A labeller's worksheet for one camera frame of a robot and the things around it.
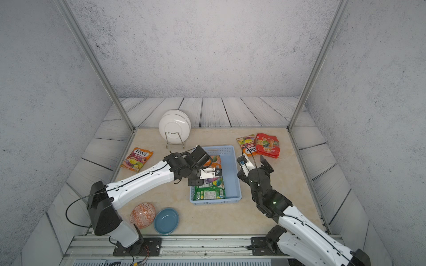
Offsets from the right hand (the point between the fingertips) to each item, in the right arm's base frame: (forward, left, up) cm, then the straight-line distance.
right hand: (256, 161), depth 75 cm
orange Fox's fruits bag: (+28, -1, -22) cm, 36 cm away
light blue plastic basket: (-2, +10, -24) cm, 26 cm away
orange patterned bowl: (-17, +54, -21) cm, 61 cm away
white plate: (+30, +44, -7) cm, 54 cm away
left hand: (-3, +24, -7) cm, 25 cm away
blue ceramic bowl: (-19, +42, -23) cm, 52 cm away
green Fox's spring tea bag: (-5, +20, -19) cm, 28 cm away
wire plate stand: (+27, +45, -20) cm, 56 cm away
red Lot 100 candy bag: (+24, -13, -19) cm, 33 cm away
